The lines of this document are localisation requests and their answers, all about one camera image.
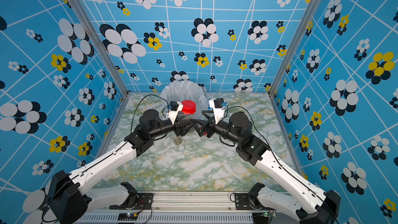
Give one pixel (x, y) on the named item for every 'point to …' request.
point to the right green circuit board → (262, 218)
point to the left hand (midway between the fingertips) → (193, 116)
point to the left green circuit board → (127, 216)
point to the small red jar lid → (205, 133)
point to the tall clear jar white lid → (178, 140)
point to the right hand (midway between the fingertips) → (199, 115)
